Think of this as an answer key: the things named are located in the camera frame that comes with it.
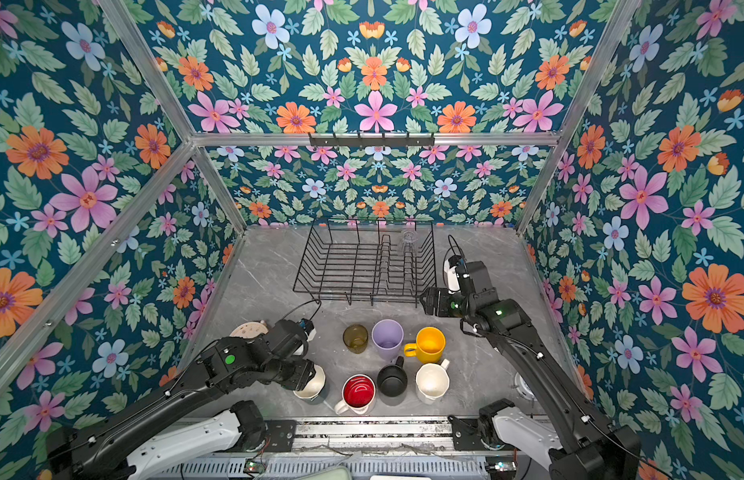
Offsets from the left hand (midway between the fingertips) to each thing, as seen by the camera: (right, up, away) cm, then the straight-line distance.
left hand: (312, 370), depth 71 cm
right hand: (+30, +17, +6) cm, 35 cm away
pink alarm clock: (-24, +5, +19) cm, 31 cm away
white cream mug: (+30, -7, +11) cm, 33 cm away
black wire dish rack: (+14, +26, +36) cm, 47 cm away
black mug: (+19, -8, +11) cm, 24 cm away
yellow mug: (+30, 0, +18) cm, 35 cm away
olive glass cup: (+8, +3, +18) cm, 20 cm away
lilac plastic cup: (+18, +5, +13) cm, 23 cm away
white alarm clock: (+54, -8, +7) cm, 55 cm away
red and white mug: (+10, -8, +6) cm, 15 cm away
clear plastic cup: (+25, +33, +35) cm, 54 cm away
